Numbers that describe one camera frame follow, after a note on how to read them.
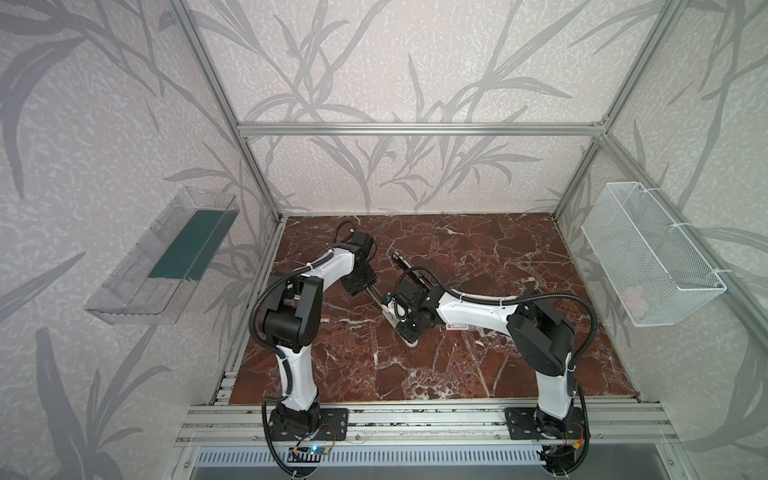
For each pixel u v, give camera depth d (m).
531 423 0.73
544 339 0.49
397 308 0.80
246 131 0.93
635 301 0.73
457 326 0.89
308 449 0.71
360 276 0.84
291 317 0.52
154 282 0.63
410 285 1.01
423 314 0.66
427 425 0.75
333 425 0.72
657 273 0.63
